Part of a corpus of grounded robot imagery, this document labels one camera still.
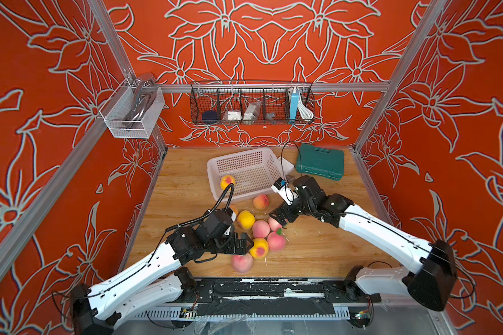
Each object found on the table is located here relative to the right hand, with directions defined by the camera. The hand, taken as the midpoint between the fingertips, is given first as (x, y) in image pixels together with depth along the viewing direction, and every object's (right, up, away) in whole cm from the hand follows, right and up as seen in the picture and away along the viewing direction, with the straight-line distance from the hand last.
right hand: (273, 206), depth 76 cm
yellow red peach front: (-5, -16, 0) cm, 17 cm away
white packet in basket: (-8, +39, +15) cm, 43 cm away
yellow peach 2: (-11, -7, +10) cm, 16 cm away
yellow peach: (-20, +9, +21) cm, 30 cm away
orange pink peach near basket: (-4, -1, +16) cm, 16 cm away
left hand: (-11, -12, -4) cm, 17 cm away
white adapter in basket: (-15, +37, +10) cm, 41 cm away
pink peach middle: (-5, -10, +6) cm, 13 cm away
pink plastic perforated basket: (-6, +13, +34) cm, 37 cm away
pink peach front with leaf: (-12, -20, -2) cm, 23 cm away
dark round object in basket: (-29, +40, +23) cm, 54 cm away
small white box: (+10, +15, +33) cm, 38 cm away
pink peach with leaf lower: (+1, -15, +4) cm, 15 cm away
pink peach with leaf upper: (+2, -9, +7) cm, 12 cm away
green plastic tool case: (+30, +18, +35) cm, 49 cm away
